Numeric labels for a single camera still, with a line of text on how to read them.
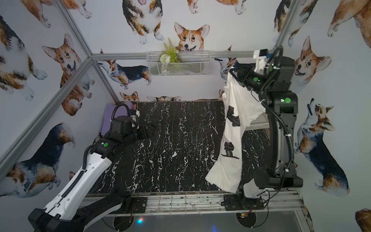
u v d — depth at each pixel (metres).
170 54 0.82
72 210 0.40
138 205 0.74
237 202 0.73
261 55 0.51
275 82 0.42
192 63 0.92
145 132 0.65
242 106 0.69
